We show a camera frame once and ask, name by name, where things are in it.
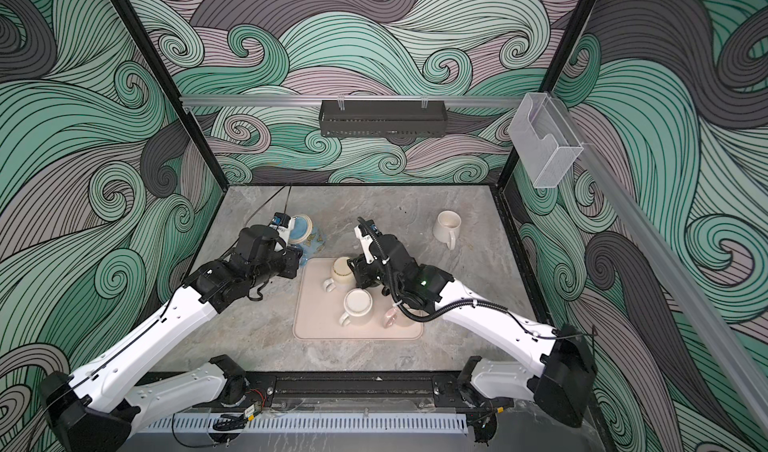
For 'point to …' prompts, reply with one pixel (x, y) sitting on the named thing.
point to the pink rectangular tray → (316, 313)
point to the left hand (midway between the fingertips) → (299, 249)
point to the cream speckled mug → (343, 277)
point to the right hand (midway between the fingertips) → (353, 261)
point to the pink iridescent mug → (396, 316)
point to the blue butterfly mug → (305, 236)
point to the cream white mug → (357, 303)
